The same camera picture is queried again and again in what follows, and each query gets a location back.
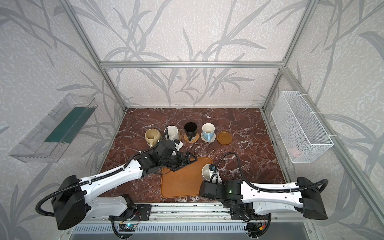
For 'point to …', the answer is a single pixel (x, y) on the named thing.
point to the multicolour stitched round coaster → (206, 141)
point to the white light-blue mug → (208, 129)
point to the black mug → (190, 129)
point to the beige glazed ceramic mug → (152, 136)
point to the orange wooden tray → (185, 182)
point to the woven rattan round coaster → (193, 139)
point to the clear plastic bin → (48, 141)
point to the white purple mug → (206, 172)
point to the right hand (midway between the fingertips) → (209, 182)
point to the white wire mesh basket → (302, 136)
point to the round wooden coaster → (224, 138)
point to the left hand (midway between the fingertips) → (194, 159)
